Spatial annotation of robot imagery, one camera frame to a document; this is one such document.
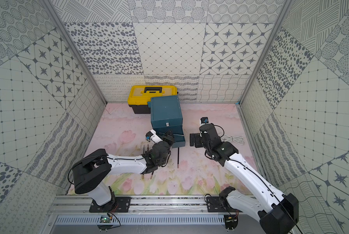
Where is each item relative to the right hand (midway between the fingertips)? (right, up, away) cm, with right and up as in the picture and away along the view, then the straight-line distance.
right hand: (199, 136), depth 78 cm
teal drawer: (-13, +1, +14) cm, 19 cm away
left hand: (-15, +4, +2) cm, 15 cm away
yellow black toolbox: (-40, +25, +23) cm, 52 cm away
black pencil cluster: (-33, -10, +17) cm, 38 cm away
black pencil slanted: (-28, -24, +5) cm, 37 cm away
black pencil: (-12, -16, +12) cm, 23 cm away
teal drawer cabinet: (-19, +11, +6) cm, 23 cm away
